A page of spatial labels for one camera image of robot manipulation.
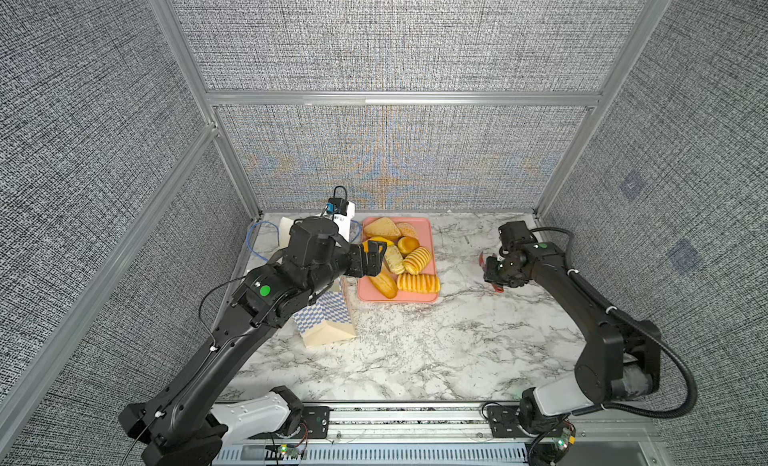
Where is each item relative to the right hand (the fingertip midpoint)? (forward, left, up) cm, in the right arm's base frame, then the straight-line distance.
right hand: (492, 273), depth 88 cm
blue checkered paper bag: (-14, +47, 0) cm, 49 cm away
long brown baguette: (+2, +31, -7) cm, 32 cm away
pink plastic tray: (-1, +37, -10) cm, 39 cm away
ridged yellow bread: (+8, +21, -4) cm, 23 cm away
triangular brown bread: (+24, +33, -5) cm, 41 cm away
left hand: (-9, +34, +25) cm, 44 cm away
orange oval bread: (+20, +35, -7) cm, 41 cm away
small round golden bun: (+17, +24, -6) cm, 30 cm away
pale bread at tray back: (+24, +23, -7) cm, 35 cm away
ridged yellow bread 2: (+2, +20, -8) cm, 22 cm away
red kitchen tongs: (-8, +2, +6) cm, 10 cm away
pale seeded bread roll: (+10, +28, -6) cm, 31 cm away
